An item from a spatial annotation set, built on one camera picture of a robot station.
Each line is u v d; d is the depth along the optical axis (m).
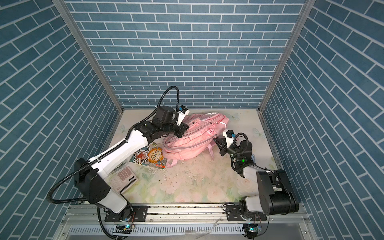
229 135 0.72
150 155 0.94
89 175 0.42
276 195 0.44
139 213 0.74
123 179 0.83
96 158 0.44
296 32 0.79
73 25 0.76
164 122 0.60
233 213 0.74
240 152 0.67
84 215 0.76
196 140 0.75
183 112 0.68
